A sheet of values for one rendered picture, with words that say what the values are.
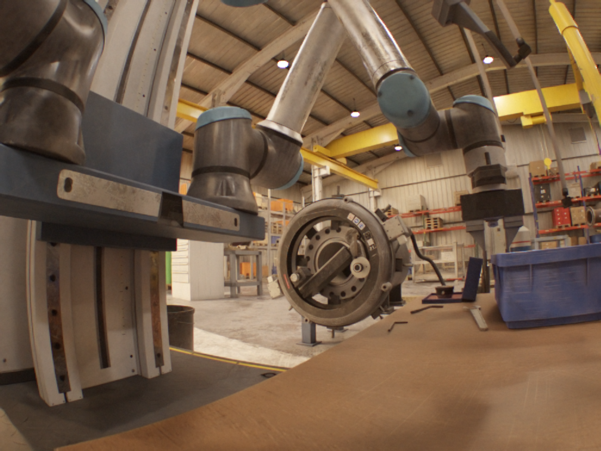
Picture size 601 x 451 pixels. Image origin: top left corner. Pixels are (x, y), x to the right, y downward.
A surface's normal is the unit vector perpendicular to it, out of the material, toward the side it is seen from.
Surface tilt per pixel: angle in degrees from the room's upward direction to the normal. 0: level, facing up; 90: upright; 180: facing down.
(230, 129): 90
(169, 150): 90
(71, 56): 97
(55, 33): 111
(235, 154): 90
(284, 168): 122
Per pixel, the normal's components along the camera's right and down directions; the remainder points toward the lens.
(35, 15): 0.92, 0.39
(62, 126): 0.92, -0.38
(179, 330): 0.79, -0.05
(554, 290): -0.55, -0.10
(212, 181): 0.05, -0.47
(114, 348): 0.92, -0.07
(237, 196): 0.59, -0.45
